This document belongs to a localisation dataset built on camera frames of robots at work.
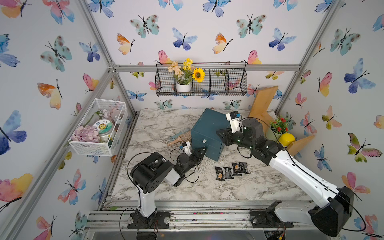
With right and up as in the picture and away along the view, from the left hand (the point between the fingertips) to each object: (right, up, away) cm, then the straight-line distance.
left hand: (209, 147), depth 85 cm
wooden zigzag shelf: (+34, +27, +13) cm, 45 cm away
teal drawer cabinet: (-3, +8, -8) cm, 12 cm away
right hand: (+4, +10, -13) cm, 17 cm away
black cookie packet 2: (+17, -14, +3) cm, 22 cm away
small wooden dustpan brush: (-15, +4, +20) cm, 25 cm away
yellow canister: (+42, +5, -2) cm, 43 cm away
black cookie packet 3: (+11, -15, +3) cm, 19 cm away
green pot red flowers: (+41, +12, +1) cm, 43 cm away
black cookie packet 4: (+6, -16, +1) cm, 18 cm away
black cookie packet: (+21, -13, +5) cm, 25 cm away
